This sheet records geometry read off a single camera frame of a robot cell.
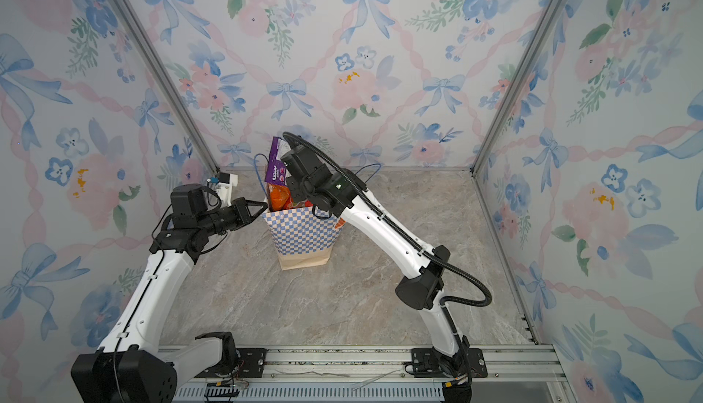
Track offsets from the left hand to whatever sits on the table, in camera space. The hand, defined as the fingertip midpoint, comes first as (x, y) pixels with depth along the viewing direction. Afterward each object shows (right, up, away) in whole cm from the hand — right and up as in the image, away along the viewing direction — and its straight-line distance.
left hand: (268, 204), depth 74 cm
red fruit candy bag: (+9, 0, +6) cm, 11 cm away
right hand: (+10, +8, -1) cm, 13 cm away
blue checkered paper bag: (+8, -11, +6) cm, 15 cm away
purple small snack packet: (+2, +9, +1) cm, 9 cm away
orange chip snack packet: (+2, +2, +4) cm, 5 cm away
